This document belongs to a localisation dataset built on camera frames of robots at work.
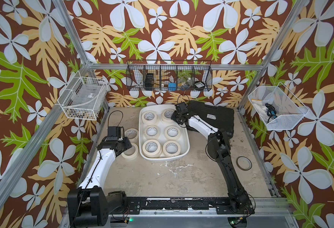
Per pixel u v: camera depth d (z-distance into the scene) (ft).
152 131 3.43
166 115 3.65
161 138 3.33
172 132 3.38
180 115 2.88
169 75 3.21
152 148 3.14
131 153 3.01
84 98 2.63
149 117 3.64
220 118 3.45
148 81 3.23
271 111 2.65
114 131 2.13
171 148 3.09
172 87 3.11
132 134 3.42
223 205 2.46
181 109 2.76
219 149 2.10
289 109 2.46
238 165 2.91
